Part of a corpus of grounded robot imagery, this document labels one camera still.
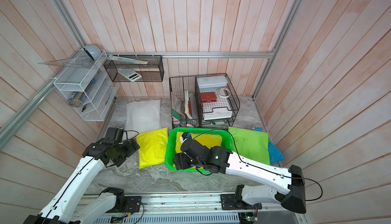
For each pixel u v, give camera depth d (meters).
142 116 1.05
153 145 0.90
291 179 0.41
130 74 0.98
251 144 0.90
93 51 0.83
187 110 0.95
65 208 0.39
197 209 0.73
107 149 0.52
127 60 0.91
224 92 0.98
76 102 0.76
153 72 1.08
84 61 0.87
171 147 0.87
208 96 0.90
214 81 0.99
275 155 0.87
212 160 0.49
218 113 0.86
